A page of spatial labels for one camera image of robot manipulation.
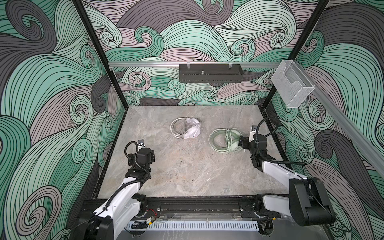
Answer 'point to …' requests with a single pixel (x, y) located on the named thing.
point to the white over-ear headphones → (194, 131)
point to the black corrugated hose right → (257, 141)
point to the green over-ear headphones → (233, 135)
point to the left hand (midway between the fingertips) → (140, 151)
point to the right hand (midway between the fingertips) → (249, 136)
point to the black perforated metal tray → (210, 73)
